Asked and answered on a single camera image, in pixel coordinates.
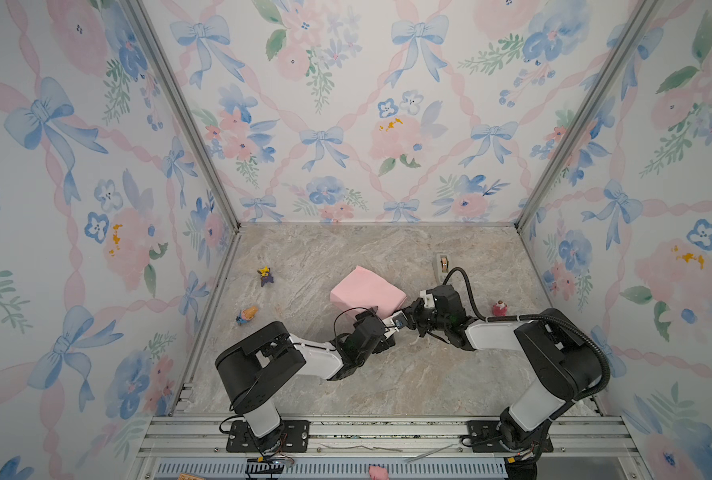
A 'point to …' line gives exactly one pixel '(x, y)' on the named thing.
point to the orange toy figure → (246, 315)
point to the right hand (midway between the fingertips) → (390, 310)
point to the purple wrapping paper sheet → (361, 289)
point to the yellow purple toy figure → (265, 275)
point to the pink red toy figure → (500, 309)
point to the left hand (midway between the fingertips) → (383, 316)
